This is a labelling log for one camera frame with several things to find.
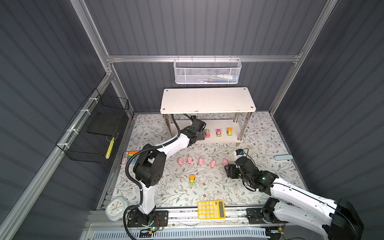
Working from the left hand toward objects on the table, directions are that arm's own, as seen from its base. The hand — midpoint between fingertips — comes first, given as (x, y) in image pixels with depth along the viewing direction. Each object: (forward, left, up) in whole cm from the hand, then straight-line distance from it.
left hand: (197, 132), depth 95 cm
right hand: (-24, -17, -3) cm, 30 cm away
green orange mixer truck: (-28, +5, -9) cm, 30 cm away
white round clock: (-40, +43, -9) cm, 59 cm away
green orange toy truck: (+1, -22, -2) cm, 23 cm away
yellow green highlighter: (-21, +42, +16) cm, 49 cm away
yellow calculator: (-43, -5, -10) cm, 44 cm away
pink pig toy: (-15, +11, -9) cm, 21 cm away
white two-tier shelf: (-6, -14, +23) cm, 28 cm away
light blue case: (-16, -54, -9) cm, 57 cm away
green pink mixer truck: (+1, -15, -2) cm, 15 cm away
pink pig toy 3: (-16, -2, -10) cm, 19 cm away
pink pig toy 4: (-18, -9, -10) cm, 22 cm away
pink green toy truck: (-1, -7, -2) cm, 8 cm away
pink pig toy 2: (-14, +5, -10) cm, 18 cm away
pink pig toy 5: (-18, -17, -10) cm, 26 cm away
